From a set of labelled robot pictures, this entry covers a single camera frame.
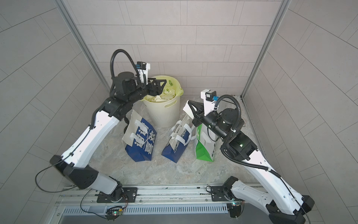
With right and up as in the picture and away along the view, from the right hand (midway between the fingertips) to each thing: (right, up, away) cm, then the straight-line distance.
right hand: (188, 103), depth 56 cm
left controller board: (-36, -52, +10) cm, 64 cm away
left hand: (-11, +12, +10) cm, 19 cm away
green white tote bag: (+9, -20, +15) cm, 27 cm away
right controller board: (+24, -52, +13) cm, 59 cm away
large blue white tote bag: (-26, -18, +19) cm, 37 cm away
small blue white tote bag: (-4, -16, +16) cm, 23 cm away
